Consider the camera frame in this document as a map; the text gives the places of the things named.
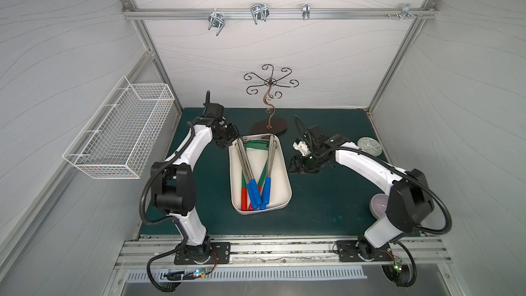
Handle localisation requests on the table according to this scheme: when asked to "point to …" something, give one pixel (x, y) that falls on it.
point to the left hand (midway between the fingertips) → (239, 138)
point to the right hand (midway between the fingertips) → (294, 170)
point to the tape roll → (370, 145)
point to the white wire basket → (120, 138)
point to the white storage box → (281, 188)
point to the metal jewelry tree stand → (264, 127)
